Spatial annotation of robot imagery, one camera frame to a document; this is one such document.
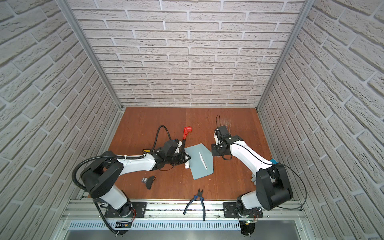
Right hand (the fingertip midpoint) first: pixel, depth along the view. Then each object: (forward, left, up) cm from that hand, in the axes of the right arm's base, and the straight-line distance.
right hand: (216, 150), depth 87 cm
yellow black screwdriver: (+7, +44, -7) cm, 45 cm away
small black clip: (-13, +40, -6) cm, 42 cm away
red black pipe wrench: (+21, +17, -6) cm, 28 cm away
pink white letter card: (-3, +8, -7) cm, 11 cm away
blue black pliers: (-24, +11, -7) cm, 28 cm away
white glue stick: (-7, +18, -2) cm, 19 cm away
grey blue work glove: (-16, -20, -6) cm, 26 cm away
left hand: (-2, +15, -2) cm, 15 cm away
